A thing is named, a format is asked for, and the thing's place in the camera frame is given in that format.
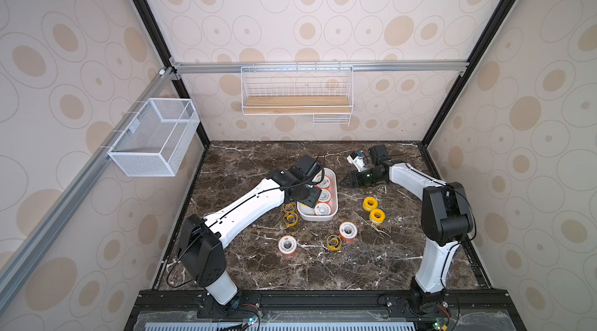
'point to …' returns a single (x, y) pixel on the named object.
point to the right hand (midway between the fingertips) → (341, 185)
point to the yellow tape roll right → (377, 216)
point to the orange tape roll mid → (322, 209)
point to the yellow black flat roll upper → (289, 207)
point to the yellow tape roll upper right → (369, 203)
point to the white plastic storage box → (307, 213)
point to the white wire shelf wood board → (324, 92)
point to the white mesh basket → (156, 141)
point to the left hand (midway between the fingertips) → (314, 193)
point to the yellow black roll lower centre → (333, 242)
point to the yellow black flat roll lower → (290, 217)
